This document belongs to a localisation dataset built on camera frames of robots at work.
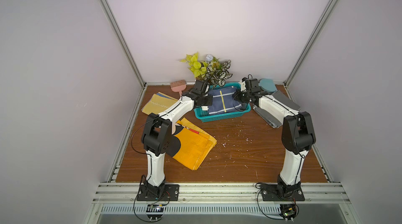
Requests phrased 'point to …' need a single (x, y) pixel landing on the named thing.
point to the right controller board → (288, 211)
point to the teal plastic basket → (204, 116)
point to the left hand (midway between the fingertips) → (212, 99)
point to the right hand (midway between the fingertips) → (234, 91)
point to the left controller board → (154, 212)
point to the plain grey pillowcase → (282, 98)
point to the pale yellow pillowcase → (157, 103)
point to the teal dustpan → (268, 85)
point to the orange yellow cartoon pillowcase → (190, 145)
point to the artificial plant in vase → (213, 70)
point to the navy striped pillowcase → (223, 101)
